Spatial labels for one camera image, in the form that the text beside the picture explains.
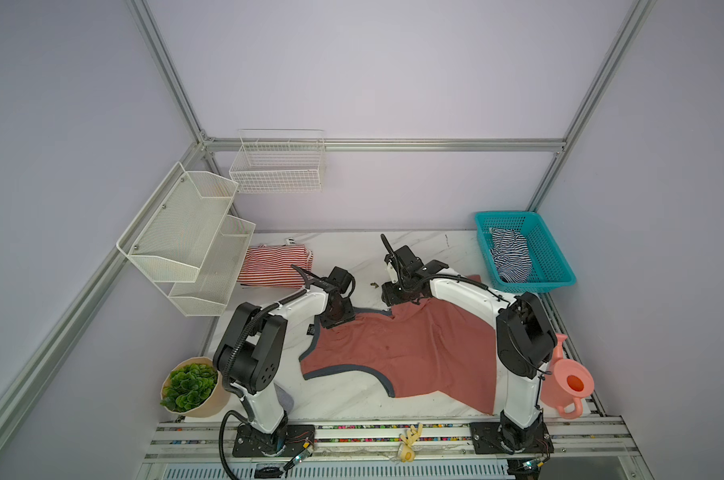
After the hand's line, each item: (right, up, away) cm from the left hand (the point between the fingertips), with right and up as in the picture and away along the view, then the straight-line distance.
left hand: (344, 320), depth 92 cm
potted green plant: (-34, -11, -22) cm, 42 cm away
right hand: (+13, +8, -1) cm, 15 cm away
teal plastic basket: (+72, +15, +12) cm, 75 cm away
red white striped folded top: (-26, +17, +7) cm, 32 cm away
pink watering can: (+57, -11, -20) cm, 61 cm away
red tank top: (+26, -7, -5) cm, 27 cm away
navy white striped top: (+62, +21, +19) cm, 68 cm away
